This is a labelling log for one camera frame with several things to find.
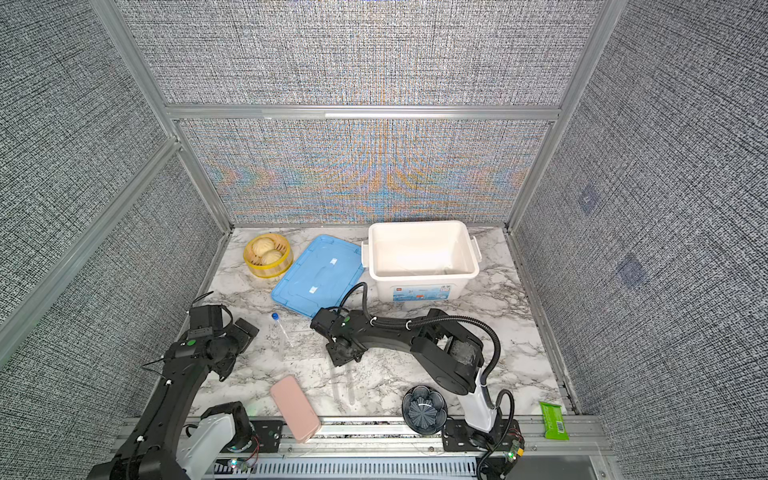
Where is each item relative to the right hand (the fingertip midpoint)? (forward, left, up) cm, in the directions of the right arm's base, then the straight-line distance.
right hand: (342, 354), depth 88 cm
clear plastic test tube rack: (+5, +13, +1) cm, 14 cm away
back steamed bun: (+37, +31, +8) cm, 49 cm away
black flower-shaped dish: (-15, -22, +1) cm, 27 cm away
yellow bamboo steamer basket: (+28, +26, +4) cm, 39 cm away
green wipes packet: (-18, -55, 0) cm, 58 cm away
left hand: (+1, +26, +7) cm, 27 cm away
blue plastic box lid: (+27, +9, +2) cm, 29 cm away
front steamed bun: (+32, +27, +8) cm, 42 cm away
